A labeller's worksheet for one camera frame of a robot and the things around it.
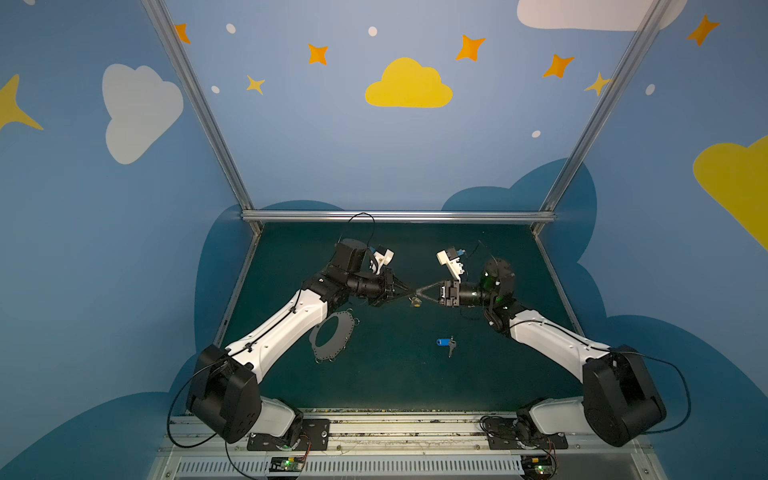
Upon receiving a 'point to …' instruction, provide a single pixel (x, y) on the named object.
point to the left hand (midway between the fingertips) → (415, 292)
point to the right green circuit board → (537, 464)
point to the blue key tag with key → (447, 342)
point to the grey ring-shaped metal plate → (347, 322)
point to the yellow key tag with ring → (416, 302)
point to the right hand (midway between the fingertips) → (420, 292)
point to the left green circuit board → (286, 464)
